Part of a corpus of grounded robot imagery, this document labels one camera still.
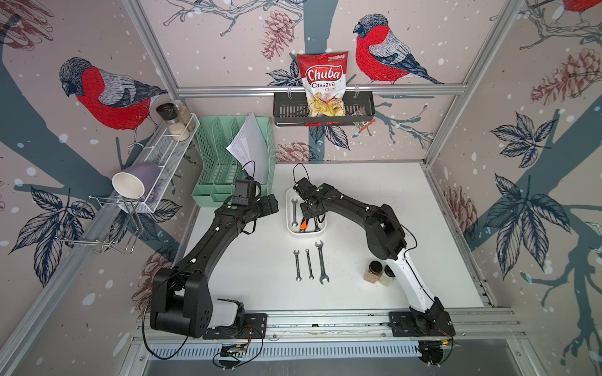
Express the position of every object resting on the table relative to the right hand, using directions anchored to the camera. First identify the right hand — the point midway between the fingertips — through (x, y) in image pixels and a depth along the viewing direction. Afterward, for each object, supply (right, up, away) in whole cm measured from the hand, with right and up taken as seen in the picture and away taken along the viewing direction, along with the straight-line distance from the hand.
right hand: (309, 210), depth 100 cm
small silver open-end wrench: (0, -19, -14) cm, 24 cm away
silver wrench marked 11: (-5, -19, -13) cm, 23 cm away
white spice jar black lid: (+26, -19, -24) cm, 40 cm away
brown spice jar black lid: (+21, -17, -25) cm, 37 cm away
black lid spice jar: (-48, +32, -17) cm, 60 cm away
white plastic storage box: (+1, -8, -6) cm, 10 cm away
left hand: (-14, +6, -14) cm, 21 cm away
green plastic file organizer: (-44, +19, +10) cm, 49 cm away
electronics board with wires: (-23, -39, -30) cm, 55 cm away
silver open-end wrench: (-7, +1, +3) cm, 7 cm away
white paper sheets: (-25, +27, -5) cm, 37 cm away
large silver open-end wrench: (+5, -22, -17) cm, 28 cm away
